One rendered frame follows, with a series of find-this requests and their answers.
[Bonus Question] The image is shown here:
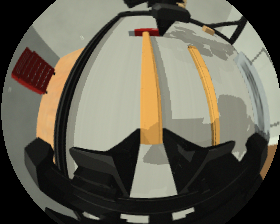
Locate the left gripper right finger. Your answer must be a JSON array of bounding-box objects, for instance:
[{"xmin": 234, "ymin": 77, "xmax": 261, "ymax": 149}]
[{"xmin": 162, "ymin": 128, "xmax": 235, "ymax": 194}]

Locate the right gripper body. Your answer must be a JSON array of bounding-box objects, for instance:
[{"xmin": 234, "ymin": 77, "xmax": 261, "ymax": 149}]
[{"xmin": 147, "ymin": 0, "xmax": 191, "ymax": 23}]

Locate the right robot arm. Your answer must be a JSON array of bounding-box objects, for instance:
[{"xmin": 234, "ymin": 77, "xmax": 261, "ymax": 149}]
[{"xmin": 123, "ymin": 0, "xmax": 184, "ymax": 8}]

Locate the small tan block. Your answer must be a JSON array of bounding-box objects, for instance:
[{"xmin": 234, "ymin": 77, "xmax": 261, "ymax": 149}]
[{"xmin": 202, "ymin": 26, "xmax": 215, "ymax": 36}]

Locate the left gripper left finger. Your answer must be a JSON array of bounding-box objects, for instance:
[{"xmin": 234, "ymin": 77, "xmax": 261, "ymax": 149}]
[{"xmin": 69, "ymin": 128, "xmax": 140, "ymax": 197}]

